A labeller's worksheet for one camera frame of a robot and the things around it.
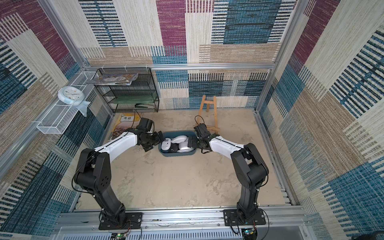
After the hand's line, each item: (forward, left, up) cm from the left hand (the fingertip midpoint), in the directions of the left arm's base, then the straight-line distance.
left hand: (161, 140), depth 94 cm
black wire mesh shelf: (+38, +19, +5) cm, 43 cm away
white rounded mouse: (+3, -11, -4) cm, 12 cm away
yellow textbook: (+23, +33, -8) cm, 41 cm away
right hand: (0, -20, -2) cm, 20 cm away
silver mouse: (+1, -2, -5) cm, 5 cm away
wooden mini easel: (+10, -36, -2) cm, 37 cm away
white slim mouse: (-2, -14, -6) cm, 15 cm away
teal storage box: (+9, -16, -5) cm, 19 cm away
